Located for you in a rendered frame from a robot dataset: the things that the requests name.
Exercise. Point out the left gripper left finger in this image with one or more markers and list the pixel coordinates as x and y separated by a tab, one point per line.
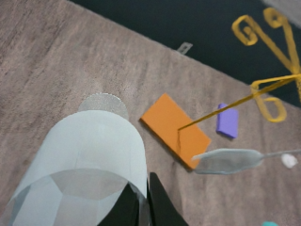
125	211

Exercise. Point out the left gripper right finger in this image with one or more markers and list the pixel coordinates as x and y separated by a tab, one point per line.
162	210

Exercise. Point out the purple flat block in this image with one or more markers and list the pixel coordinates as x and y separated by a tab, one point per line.
225	123

